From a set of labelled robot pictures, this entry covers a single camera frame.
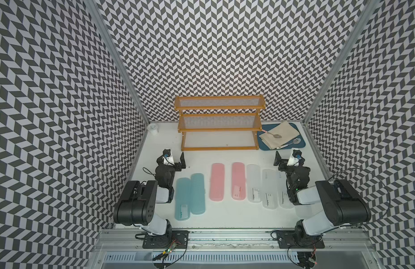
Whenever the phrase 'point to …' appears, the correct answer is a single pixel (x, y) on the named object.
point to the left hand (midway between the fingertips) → (174, 153)
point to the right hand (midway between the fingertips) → (285, 153)
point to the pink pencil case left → (217, 182)
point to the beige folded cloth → (286, 131)
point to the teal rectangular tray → (267, 127)
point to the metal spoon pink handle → (276, 135)
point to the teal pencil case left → (182, 199)
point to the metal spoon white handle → (295, 141)
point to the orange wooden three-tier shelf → (220, 123)
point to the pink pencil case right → (238, 181)
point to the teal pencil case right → (197, 194)
